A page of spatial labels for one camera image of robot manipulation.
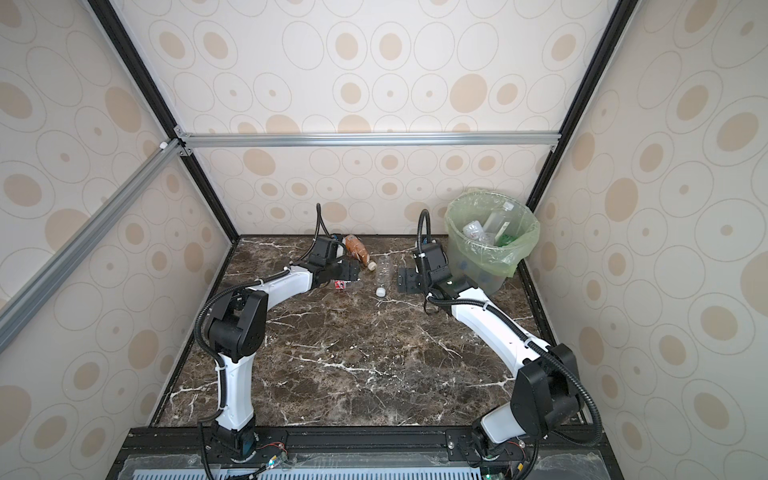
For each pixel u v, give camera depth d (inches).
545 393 16.5
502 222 36.9
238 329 21.5
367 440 29.4
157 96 32.0
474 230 36.2
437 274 24.6
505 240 37.3
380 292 40.2
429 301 22.9
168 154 33.4
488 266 34.0
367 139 34.1
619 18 27.0
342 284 39.6
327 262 31.9
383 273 41.7
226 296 20.9
